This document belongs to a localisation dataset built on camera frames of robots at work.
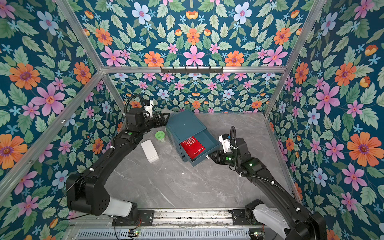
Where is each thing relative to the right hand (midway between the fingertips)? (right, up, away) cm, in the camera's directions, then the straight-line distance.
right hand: (212, 152), depth 75 cm
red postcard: (-10, +2, +7) cm, 13 cm away
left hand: (-26, +21, +5) cm, 33 cm away
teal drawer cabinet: (-17, +14, +9) cm, 24 cm away
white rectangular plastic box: (-39, -2, +19) cm, 43 cm away
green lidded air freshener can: (-35, +7, +26) cm, 44 cm away
